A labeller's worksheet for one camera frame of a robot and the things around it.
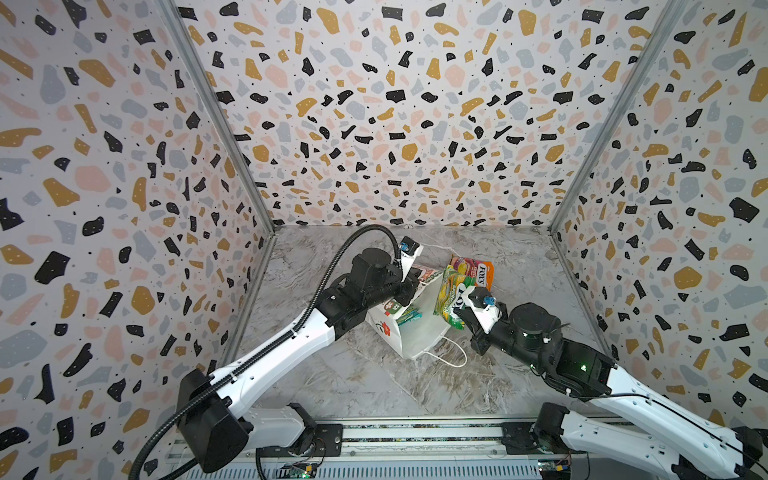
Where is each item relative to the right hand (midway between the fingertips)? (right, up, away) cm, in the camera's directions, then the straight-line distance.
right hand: (456, 305), depth 65 cm
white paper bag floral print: (-8, -9, +23) cm, 26 cm away
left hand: (-7, +8, +6) cm, 12 cm away
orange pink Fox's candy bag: (+17, +5, +42) cm, 45 cm away
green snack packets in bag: (-10, -7, +23) cm, 26 cm away
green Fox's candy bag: (-1, +4, +4) cm, 6 cm away
